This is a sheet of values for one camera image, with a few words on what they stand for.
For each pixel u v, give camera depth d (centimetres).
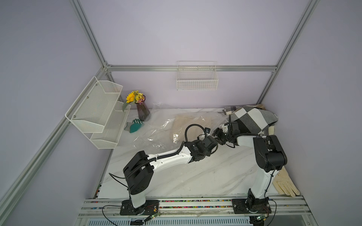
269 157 53
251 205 67
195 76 95
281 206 76
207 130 72
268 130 101
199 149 60
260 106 106
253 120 101
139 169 45
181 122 106
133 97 93
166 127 107
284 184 81
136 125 107
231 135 82
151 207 74
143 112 106
